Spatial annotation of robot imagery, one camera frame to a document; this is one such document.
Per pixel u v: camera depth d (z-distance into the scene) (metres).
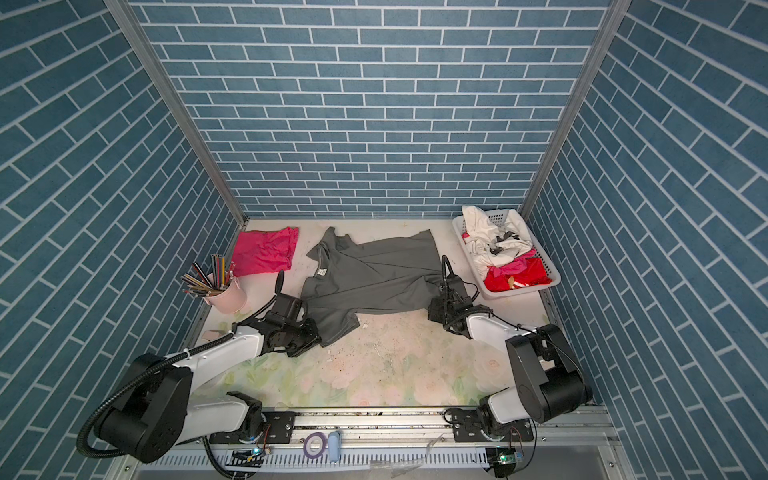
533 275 0.94
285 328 0.70
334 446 0.69
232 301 0.92
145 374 0.42
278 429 0.74
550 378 0.44
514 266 0.95
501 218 1.12
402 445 0.72
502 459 0.71
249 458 0.71
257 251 1.06
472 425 0.74
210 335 0.88
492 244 1.04
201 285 0.88
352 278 1.02
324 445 0.71
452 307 0.72
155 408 0.42
